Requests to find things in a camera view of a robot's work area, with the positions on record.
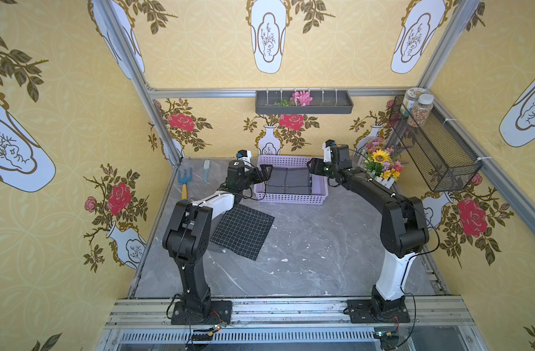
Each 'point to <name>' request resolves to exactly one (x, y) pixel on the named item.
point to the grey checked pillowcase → (289, 180)
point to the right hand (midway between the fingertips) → (320, 160)
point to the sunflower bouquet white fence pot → (376, 160)
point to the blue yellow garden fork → (184, 180)
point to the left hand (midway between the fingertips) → (258, 166)
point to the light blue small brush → (206, 170)
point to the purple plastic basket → (319, 189)
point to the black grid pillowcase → (243, 230)
